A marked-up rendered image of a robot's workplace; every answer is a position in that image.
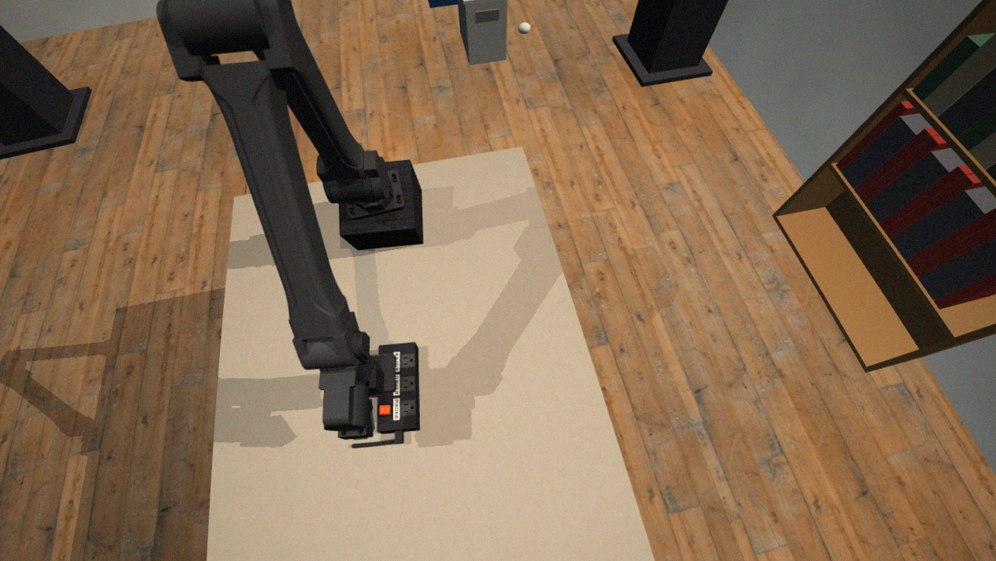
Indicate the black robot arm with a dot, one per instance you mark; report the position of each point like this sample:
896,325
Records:
252,98

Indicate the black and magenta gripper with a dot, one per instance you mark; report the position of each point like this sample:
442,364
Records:
387,364

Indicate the black power strip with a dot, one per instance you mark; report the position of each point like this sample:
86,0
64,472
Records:
399,411

